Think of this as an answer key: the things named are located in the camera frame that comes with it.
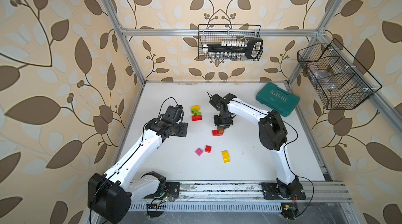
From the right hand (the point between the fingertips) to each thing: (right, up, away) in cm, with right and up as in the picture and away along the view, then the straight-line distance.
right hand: (219, 128), depth 92 cm
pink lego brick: (-12, -12, -6) cm, 18 cm away
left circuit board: (-31, -32, -23) cm, 50 cm away
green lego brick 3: (-14, +8, +7) cm, 17 cm away
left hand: (-22, +3, -12) cm, 25 cm away
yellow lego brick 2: (+3, -14, -8) cm, 17 cm away
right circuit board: (+31, -34, -21) cm, 51 cm away
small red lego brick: (-7, -11, -6) cm, 14 cm away
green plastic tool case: (+38, +19, +13) cm, 44 cm away
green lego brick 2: (-17, +7, +9) cm, 20 cm away
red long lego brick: (-14, +5, +7) cm, 16 cm away
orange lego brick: (+1, -1, -1) cm, 2 cm away
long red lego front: (-2, -3, 0) cm, 4 cm away
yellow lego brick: (-14, +11, +12) cm, 22 cm away
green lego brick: (-16, +9, +9) cm, 21 cm away
